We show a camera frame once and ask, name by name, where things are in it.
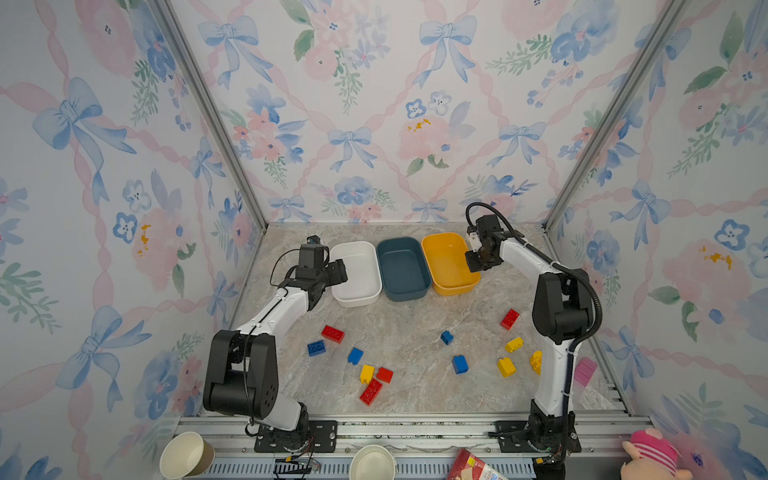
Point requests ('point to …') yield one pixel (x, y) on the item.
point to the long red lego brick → (371, 392)
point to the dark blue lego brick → (316, 348)
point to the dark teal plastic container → (404, 272)
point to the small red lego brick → (384, 374)
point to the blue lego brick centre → (460, 364)
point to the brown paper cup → (185, 455)
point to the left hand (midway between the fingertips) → (334, 264)
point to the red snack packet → (468, 466)
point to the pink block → (585, 370)
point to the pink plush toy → (650, 456)
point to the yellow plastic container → (445, 257)
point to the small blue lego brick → (447, 337)
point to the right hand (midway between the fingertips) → (475, 261)
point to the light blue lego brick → (355, 356)
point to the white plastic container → (364, 282)
